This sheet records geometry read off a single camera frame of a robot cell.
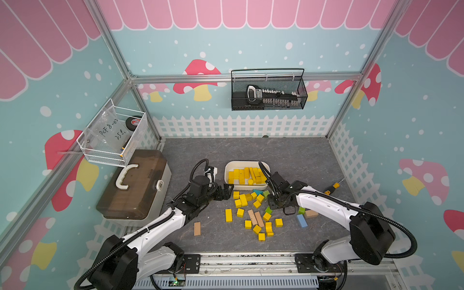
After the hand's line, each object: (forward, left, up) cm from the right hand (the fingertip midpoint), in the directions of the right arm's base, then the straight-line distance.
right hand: (272, 202), depth 87 cm
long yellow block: (+16, +21, -3) cm, 26 cm away
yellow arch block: (-11, +3, -4) cm, 12 cm away
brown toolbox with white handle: (+1, +64, +8) cm, 64 cm away
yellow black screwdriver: (+11, -36, -4) cm, 37 cm away
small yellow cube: (0, +7, +22) cm, 23 cm away
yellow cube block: (-4, +16, -2) cm, 16 cm away
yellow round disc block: (+13, +10, -3) cm, 17 cm away
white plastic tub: (+22, +20, 0) cm, 30 cm away
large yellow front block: (-4, +21, -4) cm, 22 cm away
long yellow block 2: (+17, +14, -3) cm, 23 cm away
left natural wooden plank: (-6, +10, -4) cm, 12 cm away
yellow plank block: (+18, +18, -3) cm, 26 cm away
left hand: (+4, +22, +8) cm, 24 cm away
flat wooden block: (-11, +36, -4) cm, 38 cm away
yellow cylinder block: (+19, +12, -2) cm, 23 cm away
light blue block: (-7, -13, -4) cm, 16 cm away
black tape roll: (+26, +64, +30) cm, 75 cm away
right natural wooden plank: (-7, +7, -4) cm, 10 cm away
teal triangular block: (+7, +6, -2) cm, 9 cm away
